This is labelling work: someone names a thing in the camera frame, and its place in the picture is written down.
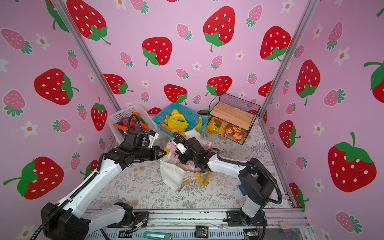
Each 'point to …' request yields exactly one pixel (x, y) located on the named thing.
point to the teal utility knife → (157, 235)
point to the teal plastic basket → (191, 117)
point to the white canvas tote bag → (177, 178)
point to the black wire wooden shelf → (232, 117)
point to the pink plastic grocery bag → (170, 154)
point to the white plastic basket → (117, 134)
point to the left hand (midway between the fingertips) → (166, 152)
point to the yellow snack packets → (217, 126)
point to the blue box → (242, 190)
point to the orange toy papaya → (166, 127)
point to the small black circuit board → (201, 231)
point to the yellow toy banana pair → (199, 126)
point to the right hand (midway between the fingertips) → (176, 151)
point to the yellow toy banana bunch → (176, 121)
